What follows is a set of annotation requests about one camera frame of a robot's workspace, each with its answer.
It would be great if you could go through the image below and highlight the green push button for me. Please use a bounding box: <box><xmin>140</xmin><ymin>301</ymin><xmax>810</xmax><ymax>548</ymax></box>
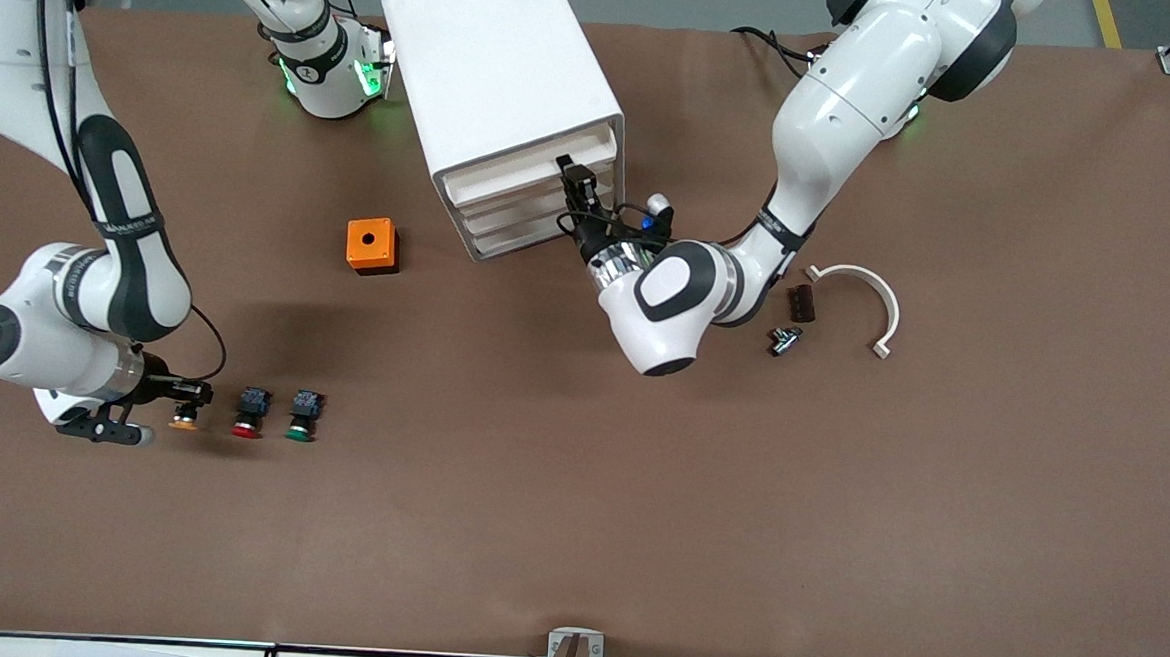
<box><xmin>284</xmin><ymin>388</ymin><xmax>328</xmax><ymax>444</ymax></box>

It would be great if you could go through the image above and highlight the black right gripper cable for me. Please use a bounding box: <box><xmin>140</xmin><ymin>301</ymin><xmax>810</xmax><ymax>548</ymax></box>
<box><xmin>12</xmin><ymin>0</ymin><xmax>248</xmax><ymax>391</ymax></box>

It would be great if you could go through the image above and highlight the white drawer cabinet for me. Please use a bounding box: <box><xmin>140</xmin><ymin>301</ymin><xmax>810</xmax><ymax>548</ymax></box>
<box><xmin>367</xmin><ymin>0</ymin><xmax>636</xmax><ymax>271</ymax></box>

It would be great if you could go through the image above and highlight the orange button enclosure box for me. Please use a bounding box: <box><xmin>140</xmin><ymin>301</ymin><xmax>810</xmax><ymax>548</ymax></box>
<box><xmin>344</xmin><ymin>216</ymin><xmax>402</xmax><ymax>279</ymax></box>

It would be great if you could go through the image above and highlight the black arm base cable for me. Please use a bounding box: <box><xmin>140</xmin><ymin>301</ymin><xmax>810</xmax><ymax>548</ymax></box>
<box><xmin>728</xmin><ymin>25</ymin><xmax>814</xmax><ymax>78</ymax></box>

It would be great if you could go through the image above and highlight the cream cabinet drawer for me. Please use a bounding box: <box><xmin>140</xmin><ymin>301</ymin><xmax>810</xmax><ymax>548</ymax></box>
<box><xmin>449</xmin><ymin>139</ymin><xmax>621</xmax><ymax>227</ymax></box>
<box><xmin>440</xmin><ymin>116</ymin><xmax>621</xmax><ymax>207</ymax></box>
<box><xmin>466</xmin><ymin>184</ymin><xmax>593</xmax><ymax>267</ymax></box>
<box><xmin>458</xmin><ymin>162</ymin><xmax>622</xmax><ymax>248</ymax></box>

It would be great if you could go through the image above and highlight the white curved plastic bracket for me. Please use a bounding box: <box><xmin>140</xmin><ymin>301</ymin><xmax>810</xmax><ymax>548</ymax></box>
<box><xmin>800</xmin><ymin>262</ymin><xmax>904</xmax><ymax>362</ymax></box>

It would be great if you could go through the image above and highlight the red push button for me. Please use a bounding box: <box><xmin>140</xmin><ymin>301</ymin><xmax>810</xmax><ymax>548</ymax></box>
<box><xmin>230</xmin><ymin>385</ymin><xmax>275</xmax><ymax>441</ymax></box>

